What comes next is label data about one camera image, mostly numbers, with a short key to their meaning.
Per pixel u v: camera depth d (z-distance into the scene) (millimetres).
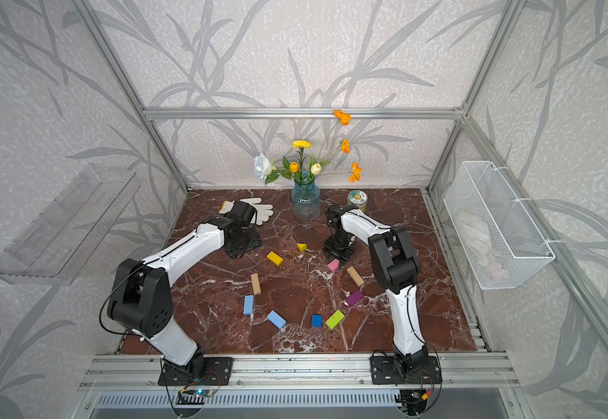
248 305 853
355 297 889
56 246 653
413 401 708
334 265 950
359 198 1054
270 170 831
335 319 825
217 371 735
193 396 720
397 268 572
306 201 1018
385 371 727
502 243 592
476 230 776
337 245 845
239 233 687
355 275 929
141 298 456
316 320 819
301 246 990
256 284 911
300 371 753
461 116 943
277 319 828
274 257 978
